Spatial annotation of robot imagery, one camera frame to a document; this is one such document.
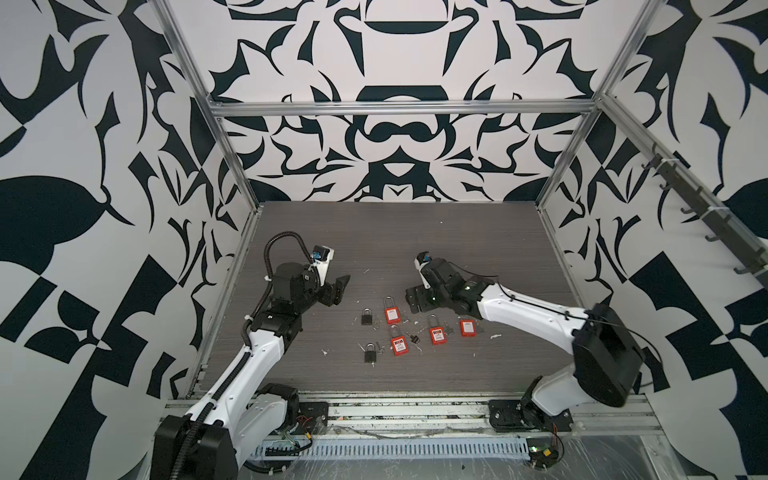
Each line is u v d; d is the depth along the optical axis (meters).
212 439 0.40
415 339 0.87
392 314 0.90
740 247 0.54
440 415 0.76
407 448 0.71
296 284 0.62
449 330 0.89
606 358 0.43
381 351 0.85
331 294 0.73
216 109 0.92
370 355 0.83
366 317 0.92
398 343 0.85
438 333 0.87
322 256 0.69
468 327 0.87
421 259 0.78
